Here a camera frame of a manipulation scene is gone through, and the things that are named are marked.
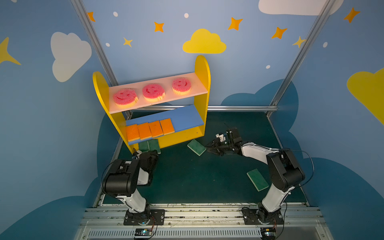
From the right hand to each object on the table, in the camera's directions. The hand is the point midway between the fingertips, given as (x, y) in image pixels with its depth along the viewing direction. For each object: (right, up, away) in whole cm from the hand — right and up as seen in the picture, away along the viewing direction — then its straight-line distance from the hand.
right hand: (206, 146), depth 89 cm
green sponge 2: (-41, -1, +9) cm, 42 cm away
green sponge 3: (-35, 0, +9) cm, 36 cm away
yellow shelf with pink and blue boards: (-11, +14, +6) cm, 19 cm away
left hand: (-32, -2, +6) cm, 32 cm away
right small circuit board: (+29, -40, -17) cm, 52 cm away
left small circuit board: (-32, -39, -18) cm, 54 cm away
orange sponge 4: (-25, +12, +4) cm, 28 cm away
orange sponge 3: (-31, +11, +2) cm, 33 cm away
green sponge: (-6, -2, +12) cm, 13 cm away
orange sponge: (-39, +10, +2) cm, 40 cm away
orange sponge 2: (-45, +9, 0) cm, 46 cm away
